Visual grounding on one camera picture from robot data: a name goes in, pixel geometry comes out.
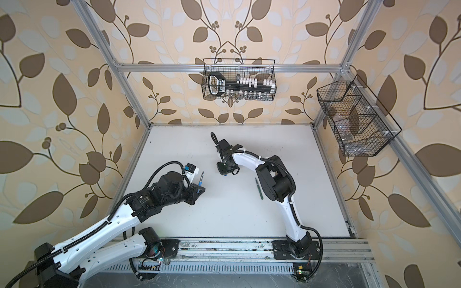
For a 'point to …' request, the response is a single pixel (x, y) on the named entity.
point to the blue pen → (200, 183)
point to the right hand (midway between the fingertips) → (224, 172)
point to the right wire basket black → (361, 122)
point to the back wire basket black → (241, 95)
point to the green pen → (259, 191)
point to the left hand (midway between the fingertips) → (205, 188)
